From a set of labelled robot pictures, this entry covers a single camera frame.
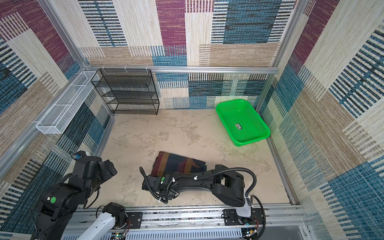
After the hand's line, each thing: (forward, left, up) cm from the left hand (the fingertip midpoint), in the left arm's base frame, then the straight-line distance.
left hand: (106, 166), depth 65 cm
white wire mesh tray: (+21, +26, +9) cm, 34 cm away
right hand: (-2, -27, -20) cm, 34 cm away
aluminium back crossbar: (+62, -30, +9) cm, 69 cm away
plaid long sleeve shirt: (+10, -22, -20) cm, 31 cm away
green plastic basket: (+41, -73, -23) cm, 87 cm away
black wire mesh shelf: (+62, +9, -8) cm, 63 cm away
